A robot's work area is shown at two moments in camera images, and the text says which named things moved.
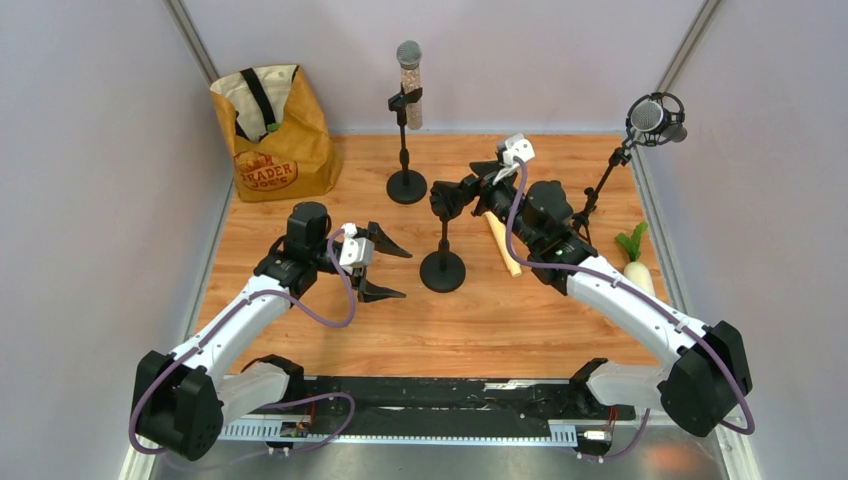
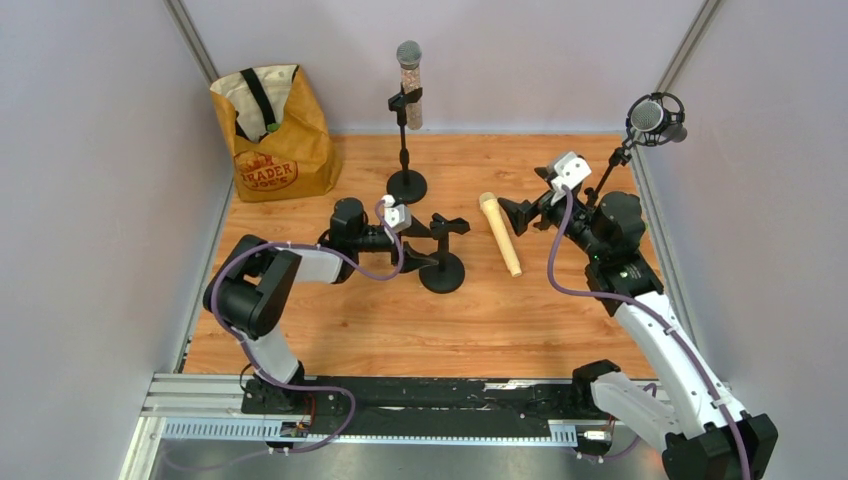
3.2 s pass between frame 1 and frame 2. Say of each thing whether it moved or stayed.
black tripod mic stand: stayed
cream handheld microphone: stayed
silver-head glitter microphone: stayed
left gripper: moved
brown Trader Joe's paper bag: stayed
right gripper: moved
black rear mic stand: stayed
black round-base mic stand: moved
